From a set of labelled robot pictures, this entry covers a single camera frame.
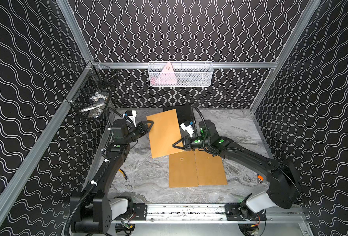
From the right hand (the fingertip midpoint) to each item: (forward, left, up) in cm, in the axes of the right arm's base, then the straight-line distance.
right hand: (173, 145), depth 73 cm
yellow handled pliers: (-6, +30, -23) cm, 38 cm away
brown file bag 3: (-2, -22, -23) cm, 32 cm away
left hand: (+12, +12, +5) cm, 17 cm away
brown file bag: (-2, -5, -25) cm, 26 cm away
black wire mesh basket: (+47, +51, +8) cm, 70 cm away
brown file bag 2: (+6, +5, +2) cm, 8 cm away
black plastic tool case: (+13, -6, +10) cm, 17 cm away
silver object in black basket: (+25, +45, +5) cm, 52 cm away
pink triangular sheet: (+42, +4, +13) cm, 44 cm away
